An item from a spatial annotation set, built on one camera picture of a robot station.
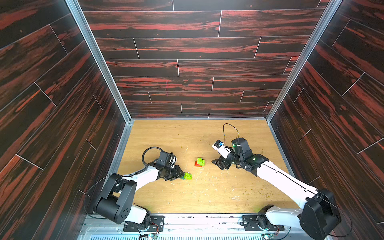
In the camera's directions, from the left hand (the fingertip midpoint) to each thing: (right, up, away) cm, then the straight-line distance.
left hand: (183, 174), depth 89 cm
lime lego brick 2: (+3, -1, -1) cm, 3 cm away
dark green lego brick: (0, -1, -2) cm, 2 cm away
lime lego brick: (+11, +7, +2) cm, 13 cm away
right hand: (+21, +13, -5) cm, 25 cm away
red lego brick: (+8, +5, +5) cm, 11 cm away
